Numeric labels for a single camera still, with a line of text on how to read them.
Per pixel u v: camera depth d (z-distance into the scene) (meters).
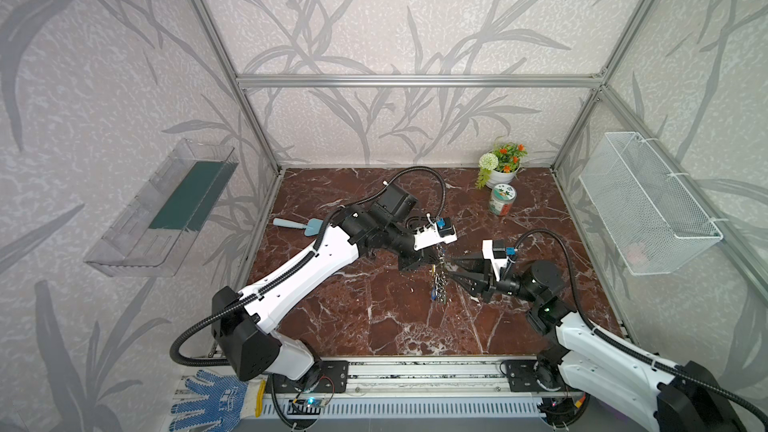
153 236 0.63
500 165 1.04
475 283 0.64
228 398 0.70
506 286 0.64
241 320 0.39
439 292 0.74
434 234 0.59
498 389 0.72
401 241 0.59
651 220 0.64
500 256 0.60
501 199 1.01
